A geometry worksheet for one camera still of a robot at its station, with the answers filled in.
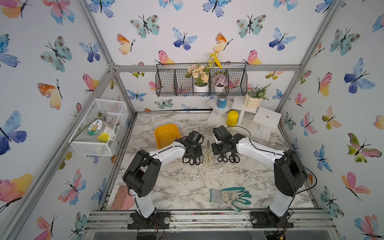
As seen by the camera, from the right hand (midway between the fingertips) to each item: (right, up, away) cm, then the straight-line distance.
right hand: (216, 147), depth 90 cm
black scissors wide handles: (-12, -9, +5) cm, 16 cm away
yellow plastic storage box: (-33, +7, +17) cm, 38 cm away
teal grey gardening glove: (+6, -25, -9) cm, 28 cm away
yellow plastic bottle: (+13, +18, +14) cm, 26 cm away
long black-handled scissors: (+12, -8, +6) cm, 16 cm away
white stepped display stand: (+27, +14, +6) cm, 31 cm away
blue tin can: (+4, +29, +8) cm, 30 cm away
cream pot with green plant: (+21, +29, -4) cm, 35 cm away
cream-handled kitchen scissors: (-4, -8, +5) cm, 10 cm away
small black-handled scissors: (+5, -7, +6) cm, 11 cm away
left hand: (-9, -3, +3) cm, 10 cm away
